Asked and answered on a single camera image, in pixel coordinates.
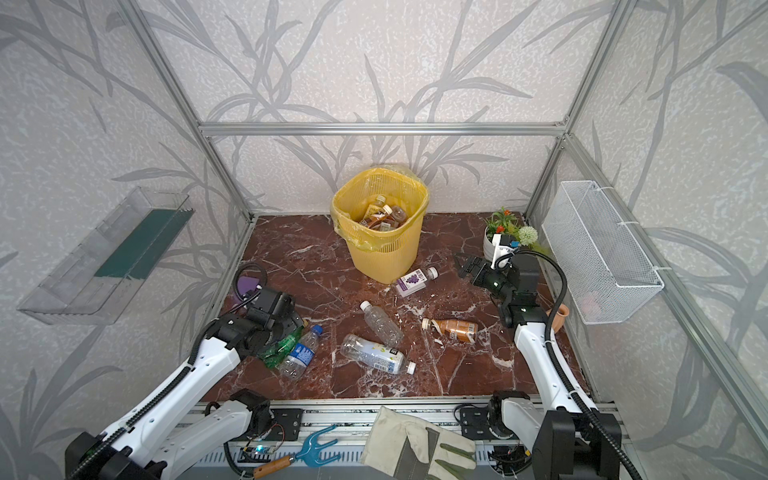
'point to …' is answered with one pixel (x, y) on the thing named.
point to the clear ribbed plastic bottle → (383, 326)
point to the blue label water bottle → (301, 355)
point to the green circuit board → (257, 449)
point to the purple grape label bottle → (415, 281)
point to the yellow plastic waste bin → (384, 257)
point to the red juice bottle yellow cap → (398, 216)
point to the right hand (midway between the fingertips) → (466, 250)
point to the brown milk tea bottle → (458, 330)
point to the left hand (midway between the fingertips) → (293, 316)
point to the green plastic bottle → (281, 350)
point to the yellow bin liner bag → (357, 191)
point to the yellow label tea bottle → (373, 209)
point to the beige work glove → (413, 450)
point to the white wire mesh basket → (604, 267)
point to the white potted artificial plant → (504, 222)
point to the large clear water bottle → (376, 356)
